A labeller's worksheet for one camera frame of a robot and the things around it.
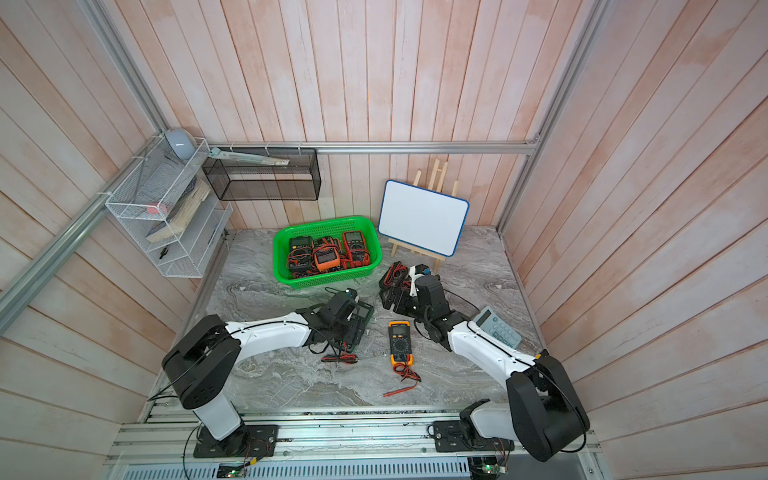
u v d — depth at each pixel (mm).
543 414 419
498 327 925
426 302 667
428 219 955
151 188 780
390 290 766
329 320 702
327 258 983
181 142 817
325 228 1098
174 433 764
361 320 905
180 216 795
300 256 1014
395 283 1017
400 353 852
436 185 931
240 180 1046
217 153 908
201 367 463
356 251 1069
